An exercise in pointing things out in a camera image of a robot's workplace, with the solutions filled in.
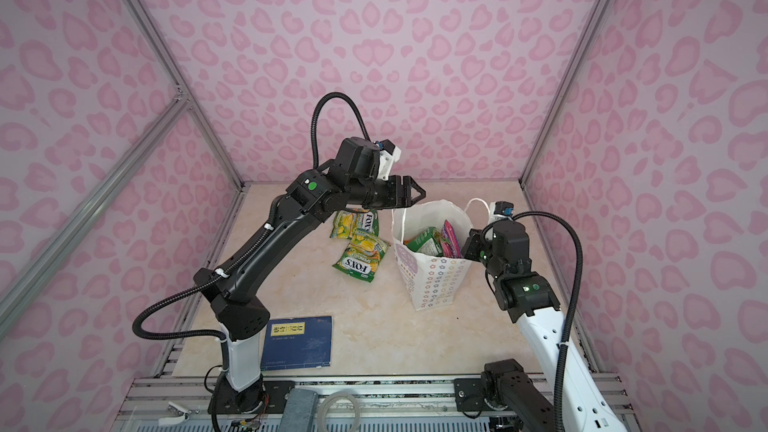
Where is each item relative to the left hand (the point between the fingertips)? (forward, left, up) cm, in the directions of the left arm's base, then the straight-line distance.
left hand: (419, 189), depth 67 cm
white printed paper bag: (-12, -3, -21) cm, 24 cm away
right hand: (-3, -13, -11) cm, 17 cm away
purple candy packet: (-5, -9, -17) cm, 19 cm away
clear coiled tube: (-38, +24, -35) cm, 57 cm away
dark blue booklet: (-21, +34, -38) cm, 55 cm away
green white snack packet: (+1, -4, -22) cm, 23 cm away
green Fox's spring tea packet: (+3, +17, -34) cm, 38 cm away
